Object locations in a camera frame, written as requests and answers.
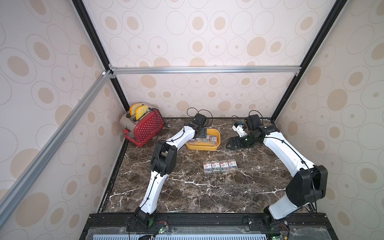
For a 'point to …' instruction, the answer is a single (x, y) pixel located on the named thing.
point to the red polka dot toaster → (138, 131)
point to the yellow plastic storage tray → (211, 143)
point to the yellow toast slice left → (133, 108)
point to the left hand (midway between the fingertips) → (202, 131)
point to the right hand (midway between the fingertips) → (232, 146)
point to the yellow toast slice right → (140, 111)
